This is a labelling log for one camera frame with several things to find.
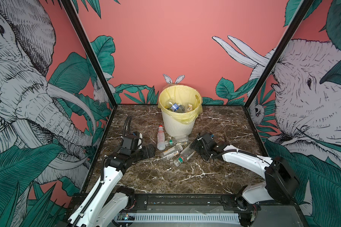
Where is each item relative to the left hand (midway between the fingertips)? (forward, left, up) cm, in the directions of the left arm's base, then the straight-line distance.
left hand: (150, 148), depth 78 cm
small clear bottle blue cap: (+29, -16, +2) cm, 33 cm away
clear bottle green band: (+12, -18, -12) cm, 25 cm away
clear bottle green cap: (+28, -25, +2) cm, 38 cm away
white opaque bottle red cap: (+8, -5, -11) cm, 14 cm away
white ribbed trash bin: (+15, -15, -3) cm, 22 cm away
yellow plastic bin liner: (+37, -20, +7) cm, 43 cm away
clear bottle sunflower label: (+1, -21, -11) cm, 24 cm away
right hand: (+4, -24, -7) cm, 26 cm away
